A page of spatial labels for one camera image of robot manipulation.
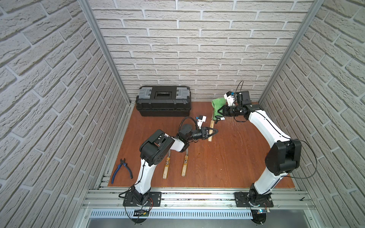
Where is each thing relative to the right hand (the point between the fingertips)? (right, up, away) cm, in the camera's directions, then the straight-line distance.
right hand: (221, 110), depth 87 cm
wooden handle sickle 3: (-8, -12, -6) cm, 16 cm away
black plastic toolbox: (-38, +7, +10) cm, 40 cm away
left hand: (-3, -13, -8) cm, 16 cm away
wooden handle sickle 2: (-23, -33, -2) cm, 40 cm away
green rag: (-4, +4, -4) cm, 6 cm away
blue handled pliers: (-62, -32, -2) cm, 70 cm away
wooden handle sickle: (-34, -34, -3) cm, 48 cm away
